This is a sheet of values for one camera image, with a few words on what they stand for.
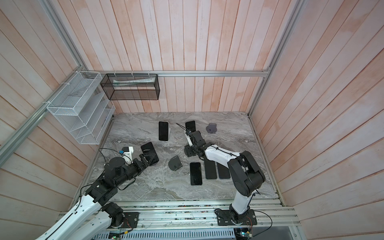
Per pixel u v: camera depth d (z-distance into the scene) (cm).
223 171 91
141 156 66
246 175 47
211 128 108
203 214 76
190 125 98
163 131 101
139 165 65
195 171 91
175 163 88
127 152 68
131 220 73
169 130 102
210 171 90
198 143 73
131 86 104
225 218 73
